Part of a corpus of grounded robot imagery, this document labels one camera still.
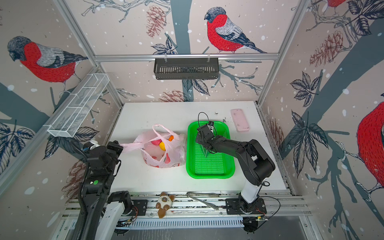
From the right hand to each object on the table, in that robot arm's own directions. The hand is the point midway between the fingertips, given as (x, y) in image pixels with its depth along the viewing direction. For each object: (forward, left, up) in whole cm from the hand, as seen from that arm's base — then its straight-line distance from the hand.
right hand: (203, 138), depth 96 cm
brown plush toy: (-37, +19, 0) cm, 42 cm away
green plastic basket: (-15, +1, -4) cm, 16 cm away
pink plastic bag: (-8, +28, 0) cm, 29 cm away
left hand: (-15, +43, +22) cm, 51 cm away
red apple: (-5, +29, +3) cm, 30 cm away
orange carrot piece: (-12, +16, +19) cm, 28 cm away
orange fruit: (-7, +26, +1) cm, 27 cm away
